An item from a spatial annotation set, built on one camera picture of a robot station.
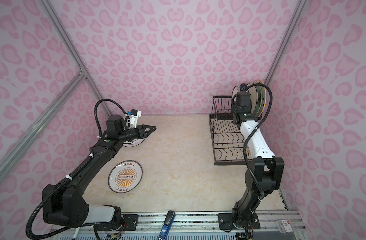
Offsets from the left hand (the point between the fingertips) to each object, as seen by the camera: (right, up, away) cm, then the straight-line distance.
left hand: (154, 126), depth 77 cm
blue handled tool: (+8, -44, -7) cm, 45 cm away
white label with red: (+64, -47, -6) cm, 79 cm away
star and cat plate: (+56, +15, +3) cm, 58 cm away
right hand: (+48, +15, +7) cm, 51 cm away
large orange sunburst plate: (-20, -30, +11) cm, 37 cm away
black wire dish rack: (+45, -7, +29) cm, 53 cm away
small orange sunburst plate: (+46, +22, +12) cm, 52 cm away
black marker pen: (-35, -50, -8) cm, 61 cm away
